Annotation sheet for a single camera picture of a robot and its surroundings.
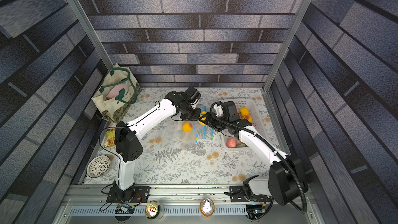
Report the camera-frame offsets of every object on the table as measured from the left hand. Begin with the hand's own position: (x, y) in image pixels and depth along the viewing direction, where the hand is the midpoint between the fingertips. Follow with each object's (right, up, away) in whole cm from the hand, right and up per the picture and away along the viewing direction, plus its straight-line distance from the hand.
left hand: (200, 118), depth 83 cm
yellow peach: (-8, -6, +9) cm, 13 cm away
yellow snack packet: (-54, -10, +7) cm, 55 cm away
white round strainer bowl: (-55, -26, -2) cm, 61 cm away
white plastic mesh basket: (+34, +7, +18) cm, 39 cm away
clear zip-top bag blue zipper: (-12, -10, +10) cm, 18 cm away
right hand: (+1, -1, -1) cm, 2 cm away
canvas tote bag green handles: (-49, +15, +8) cm, 52 cm away
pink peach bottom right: (+18, -14, +2) cm, 23 cm away
